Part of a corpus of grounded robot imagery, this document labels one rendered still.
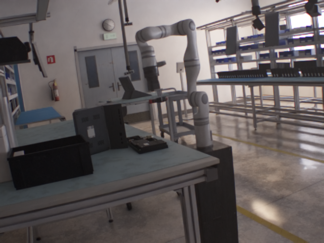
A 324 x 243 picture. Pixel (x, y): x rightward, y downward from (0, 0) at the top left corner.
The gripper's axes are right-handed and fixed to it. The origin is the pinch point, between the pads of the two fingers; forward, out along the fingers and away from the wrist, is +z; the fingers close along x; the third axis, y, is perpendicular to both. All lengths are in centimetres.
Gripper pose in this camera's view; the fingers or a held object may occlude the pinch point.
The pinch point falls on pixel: (161, 101)
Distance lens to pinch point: 163.9
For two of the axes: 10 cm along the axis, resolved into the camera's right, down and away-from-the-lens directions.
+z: 1.7, 9.8, 0.4
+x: 3.6, -0.2, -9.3
